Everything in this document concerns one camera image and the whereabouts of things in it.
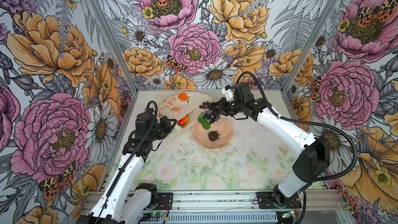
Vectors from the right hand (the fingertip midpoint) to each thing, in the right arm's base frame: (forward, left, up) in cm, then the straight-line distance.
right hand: (213, 112), depth 78 cm
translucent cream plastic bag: (+14, +20, -10) cm, 27 cm away
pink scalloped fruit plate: (+6, -7, -21) cm, 23 cm away
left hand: (-5, +17, -3) cm, 18 cm away
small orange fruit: (+10, +18, -21) cm, 29 cm away
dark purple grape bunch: (-3, +3, +1) cm, 4 cm away
